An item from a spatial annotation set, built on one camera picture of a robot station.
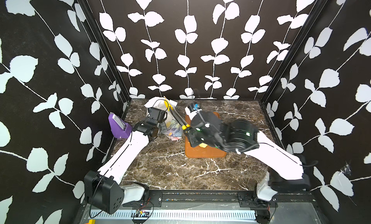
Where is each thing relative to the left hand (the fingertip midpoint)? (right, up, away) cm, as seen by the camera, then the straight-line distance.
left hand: (161, 125), depth 82 cm
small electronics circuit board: (-7, -43, -11) cm, 45 cm away
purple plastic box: (-28, -3, +8) cm, 29 cm away
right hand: (+14, 0, -25) cm, 29 cm away
